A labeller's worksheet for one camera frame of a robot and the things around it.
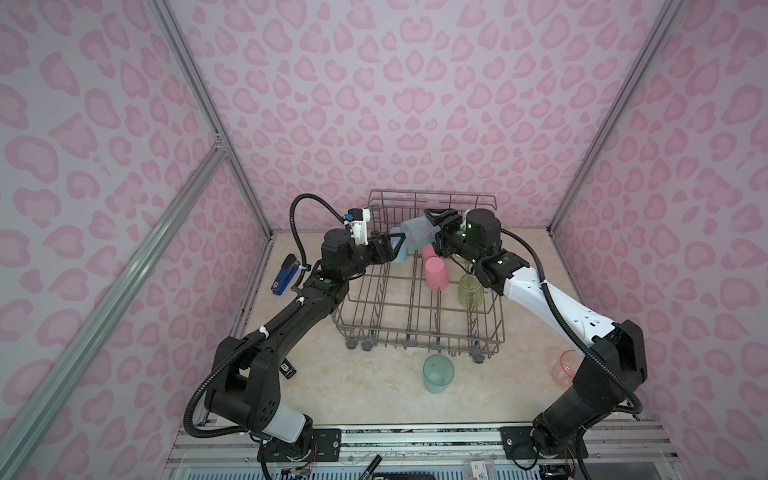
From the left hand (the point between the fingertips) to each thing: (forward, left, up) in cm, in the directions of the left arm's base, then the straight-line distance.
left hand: (398, 232), depth 77 cm
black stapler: (-25, +32, -28) cm, 49 cm away
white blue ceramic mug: (+15, -2, -26) cm, 30 cm away
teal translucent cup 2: (-26, -10, -29) cm, 40 cm away
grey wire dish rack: (-1, -8, -31) cm, 32 cm away
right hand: (+2, -7, +4) cm, 8 cm away
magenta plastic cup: (+1, -12, -22) cm, 25 cm away
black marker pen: (-47, +8, -30) cm, 57 cm away
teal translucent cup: (-4, -5, +4) cm, 7 cm away
